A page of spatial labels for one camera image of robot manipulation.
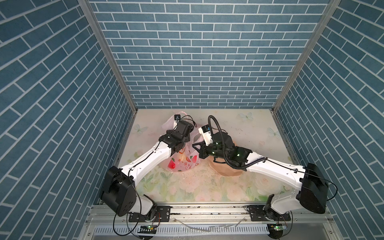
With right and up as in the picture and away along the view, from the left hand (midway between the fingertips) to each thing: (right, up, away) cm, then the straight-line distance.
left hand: (180, 132), depth 85 cm
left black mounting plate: (-7, -41, -11) cm, 43 cm away
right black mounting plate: (+39, -40, -12) cm, 57 cm away
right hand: (+6, -6, -12) cm, 15 cm away
